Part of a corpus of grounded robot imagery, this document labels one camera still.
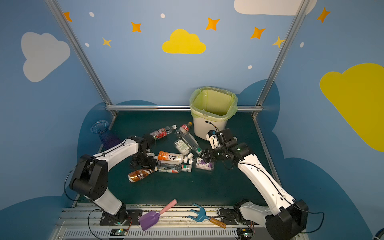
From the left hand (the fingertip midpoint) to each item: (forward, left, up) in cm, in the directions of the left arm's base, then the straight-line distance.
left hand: (148, 168), depth 87 cm
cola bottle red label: (+31, -19, -2) cm, 36 cm away
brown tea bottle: (-5, +6, +1) cm, 8 cm away
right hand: (+2, -34, +15) cm, 38 cm away
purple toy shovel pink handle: (-26, -5, -5) cm, 26 cm away
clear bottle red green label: (+1, -15, +1) cm, 15 cm away
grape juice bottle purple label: (+4, -31, -1) cm, 32 cm away
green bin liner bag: (+43, -40, +14) cm, 60 cm away
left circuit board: (-31, +9, -5) cm, 33 cm away
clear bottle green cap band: (+19, -25, -1) cm, 32 cm away
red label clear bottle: (+27, -5, 0) cm, 28 cm away
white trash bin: (+19, -34, +24) cm, 46 cm away
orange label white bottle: (+8, -10, +1) cm, 13 cm away
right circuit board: (-31, -52, -5) cm, 61 cm away
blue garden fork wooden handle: (-24, -31, -2) cm, 40 cm away
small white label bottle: (+16, -19, -1) cm, 25 cm away
